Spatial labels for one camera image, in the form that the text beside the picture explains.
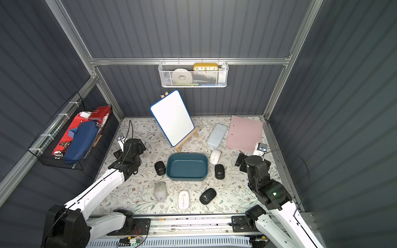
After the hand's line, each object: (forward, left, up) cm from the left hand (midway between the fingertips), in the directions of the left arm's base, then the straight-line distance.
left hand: (130, 144), depth 81 cm
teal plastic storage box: (-4, -29, -19) cm, 35 cm away
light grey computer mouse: (-19, -16, -17) cm, 30 cm away
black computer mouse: (-5, -13, -17) cm, 22 cm away
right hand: (-10, -62, +5) cm, 63 cm away
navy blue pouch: (-3, +17, +11) cm, 21 cm away
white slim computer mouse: (-23, -28, -17) cm, 40 cm away
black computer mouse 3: (-21, -41, -18) cm, 49 cm away
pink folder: (+23, -69, -20) cm, 75 cm away
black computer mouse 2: (-8, -48, -17) cm, 52 cm away
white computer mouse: (+2, -46, -17) cm, 50 cm away
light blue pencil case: (+20, -49, -19) cm, 56 cm away
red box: (+11, +15, +12) cm, 22 cm away
